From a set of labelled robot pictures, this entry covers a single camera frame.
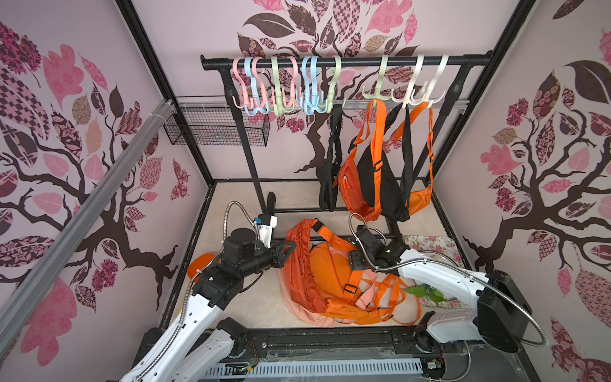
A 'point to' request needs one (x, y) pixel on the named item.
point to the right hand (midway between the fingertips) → (357, 256)
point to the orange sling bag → (422, 196)
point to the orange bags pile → (317, 282)
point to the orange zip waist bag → (359, 177)
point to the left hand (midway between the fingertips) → (296, 251)
